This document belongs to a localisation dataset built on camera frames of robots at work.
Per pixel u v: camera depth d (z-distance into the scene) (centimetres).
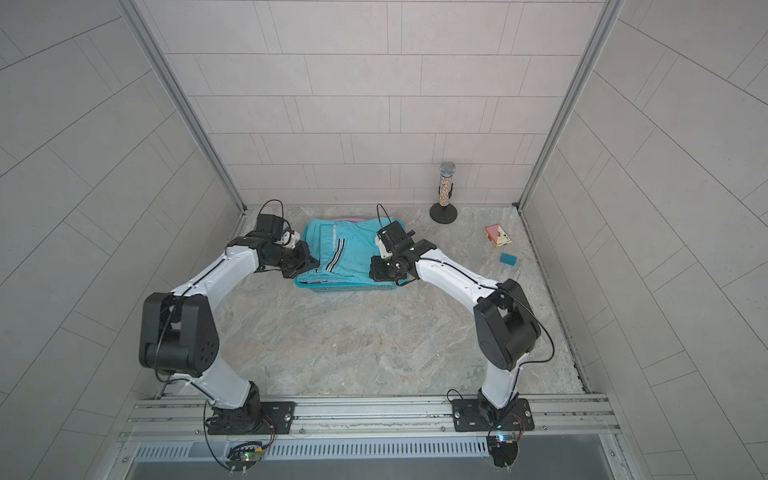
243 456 65
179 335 44
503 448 69
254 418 65
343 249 91
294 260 77
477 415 64
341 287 89
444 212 114
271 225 71
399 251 66
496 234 106
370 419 72
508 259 101
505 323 47
